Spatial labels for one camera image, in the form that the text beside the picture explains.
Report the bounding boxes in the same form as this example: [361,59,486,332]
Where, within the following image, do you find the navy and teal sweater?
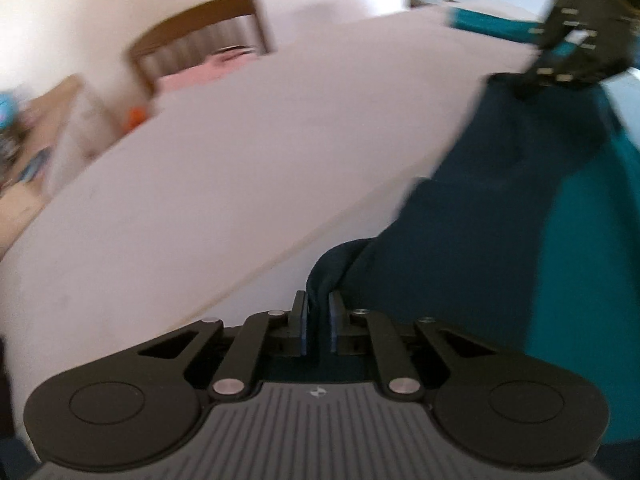
[262,5,640,480]

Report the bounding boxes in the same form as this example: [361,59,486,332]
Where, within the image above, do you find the orange toy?
[124,106,149,132]

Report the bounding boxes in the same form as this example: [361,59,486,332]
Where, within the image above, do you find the wooden cabinet with white doors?
[0,74,122,242]

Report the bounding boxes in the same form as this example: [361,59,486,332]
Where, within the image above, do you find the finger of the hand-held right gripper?
[515,52,633,100]
[527,0,593,68]

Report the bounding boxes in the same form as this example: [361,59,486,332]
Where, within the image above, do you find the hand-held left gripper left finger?
[134,290,309,403]

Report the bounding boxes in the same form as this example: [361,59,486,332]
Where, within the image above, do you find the pink plush garment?
[152,47,262,94]

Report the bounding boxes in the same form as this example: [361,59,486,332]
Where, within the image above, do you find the blue globe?
[0,91,22,127]

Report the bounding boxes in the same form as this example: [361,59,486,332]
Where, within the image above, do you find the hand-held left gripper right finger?
[327,290,502,403]

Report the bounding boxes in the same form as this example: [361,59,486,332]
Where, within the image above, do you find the wooden slatted chair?
[128,0,277,99]

